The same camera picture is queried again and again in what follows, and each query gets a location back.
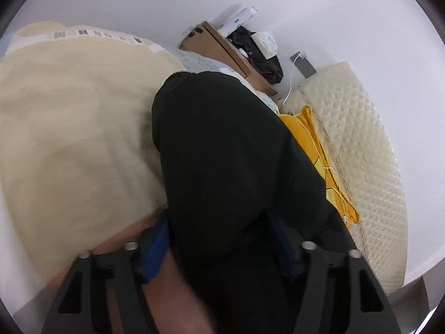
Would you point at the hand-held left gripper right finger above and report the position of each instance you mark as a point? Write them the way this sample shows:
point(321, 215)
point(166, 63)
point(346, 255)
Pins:
point(281, 247)

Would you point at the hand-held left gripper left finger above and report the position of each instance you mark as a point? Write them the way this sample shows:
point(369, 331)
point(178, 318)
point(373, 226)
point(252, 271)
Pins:
point(156, 250)

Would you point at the black puffer jacket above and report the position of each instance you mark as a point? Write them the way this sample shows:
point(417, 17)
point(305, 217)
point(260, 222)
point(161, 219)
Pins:
point(226, 163)

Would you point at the yellow pillow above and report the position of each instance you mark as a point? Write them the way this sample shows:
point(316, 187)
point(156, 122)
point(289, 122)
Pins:
point(313, 135)

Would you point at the cream quilted headboard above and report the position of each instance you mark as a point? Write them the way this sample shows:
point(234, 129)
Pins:
point(365, 146)

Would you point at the checkered patchwork quilt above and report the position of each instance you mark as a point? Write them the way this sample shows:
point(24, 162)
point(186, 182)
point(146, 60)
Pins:
point(69, 128)

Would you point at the black cloth bundle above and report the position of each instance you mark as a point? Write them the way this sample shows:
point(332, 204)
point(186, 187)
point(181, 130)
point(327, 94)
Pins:
point(264, 66)

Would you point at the wooden nightstand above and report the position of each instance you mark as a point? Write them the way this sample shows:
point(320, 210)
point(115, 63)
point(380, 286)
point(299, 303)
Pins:
point(222, 52)

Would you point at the white tissue box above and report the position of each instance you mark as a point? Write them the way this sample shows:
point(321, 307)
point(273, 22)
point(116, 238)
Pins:
point(266, 43)

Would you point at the white bottle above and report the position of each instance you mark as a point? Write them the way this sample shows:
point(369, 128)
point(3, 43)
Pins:
point(240, 17)

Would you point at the grey wall socket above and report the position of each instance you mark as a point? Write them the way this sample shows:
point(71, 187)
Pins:
point(304, 64)

